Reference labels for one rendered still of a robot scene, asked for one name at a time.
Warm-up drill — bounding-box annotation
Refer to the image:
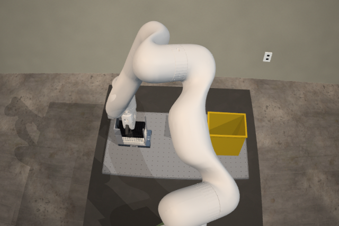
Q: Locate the yellow square bin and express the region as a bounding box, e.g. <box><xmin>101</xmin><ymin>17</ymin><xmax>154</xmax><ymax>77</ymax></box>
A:
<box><xmin>207</xmin><ymin>112</ymin><xmax>247</xmax><ymax>156</ymax></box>

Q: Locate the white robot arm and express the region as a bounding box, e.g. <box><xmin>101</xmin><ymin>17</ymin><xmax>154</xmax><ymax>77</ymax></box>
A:
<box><xmin>105</xmin><ymin>21</ymin><xmax>240</xmax><ymax>226</ymax></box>

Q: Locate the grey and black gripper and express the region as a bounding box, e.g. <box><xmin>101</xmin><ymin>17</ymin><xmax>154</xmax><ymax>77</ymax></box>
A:
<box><xmin>121</xmin><ymin>110</ymin><xmax>137</xmax><ymax>138</ymax></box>

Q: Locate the black well plate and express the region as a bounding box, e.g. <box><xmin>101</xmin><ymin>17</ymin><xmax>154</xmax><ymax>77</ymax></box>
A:
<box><xmin>118</xmin><ymin>120</ymin><xmax>145</xmax><ymax>138</ymax></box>

